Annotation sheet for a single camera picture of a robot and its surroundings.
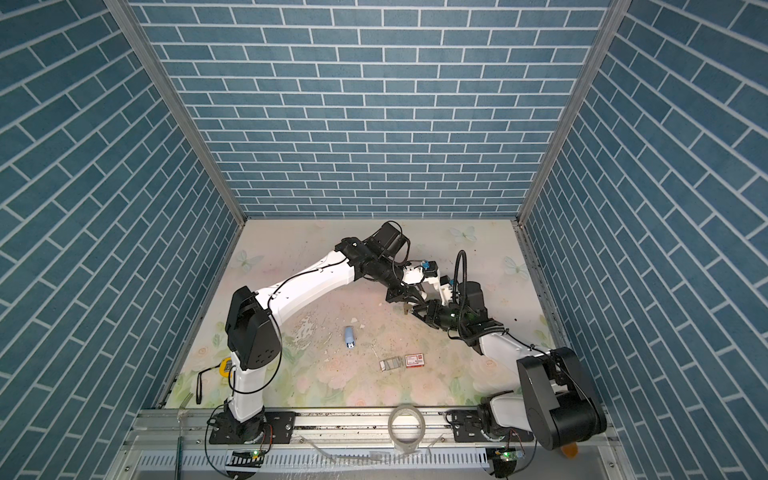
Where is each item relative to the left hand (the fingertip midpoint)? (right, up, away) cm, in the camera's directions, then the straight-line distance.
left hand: (422, 294), depth 78 cm
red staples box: (-2, -20, +7) cm, 21 cm away
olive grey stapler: (-2, -1, -3) cm, 4 cm away
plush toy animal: (+34, -35, -9) cm, 50 cm away
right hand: (-3, -5, +6) cm, 8 cm away
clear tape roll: (-6, -35, -7) cm, 37 cm away
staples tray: (-9, -21, +7) cm, 24 cm away
